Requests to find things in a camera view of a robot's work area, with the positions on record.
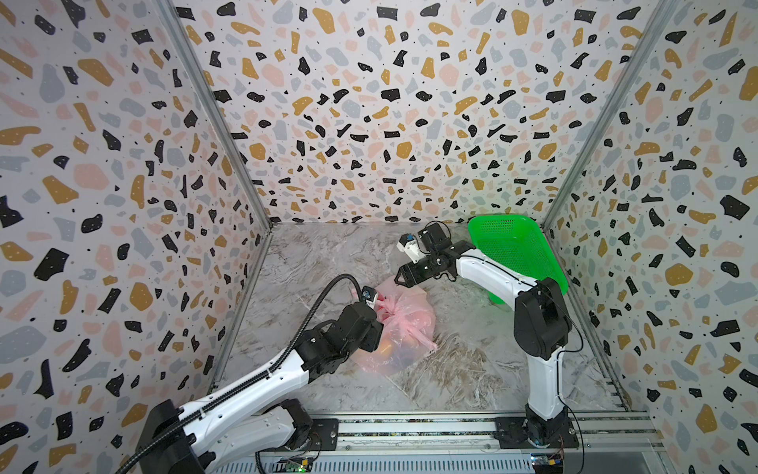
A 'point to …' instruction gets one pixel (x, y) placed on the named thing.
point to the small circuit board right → (551, 463)
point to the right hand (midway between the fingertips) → (397, 272)
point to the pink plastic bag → (408, 317)
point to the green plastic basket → (517, 243)
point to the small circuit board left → (297, 464)
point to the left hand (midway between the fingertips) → (373, 318)
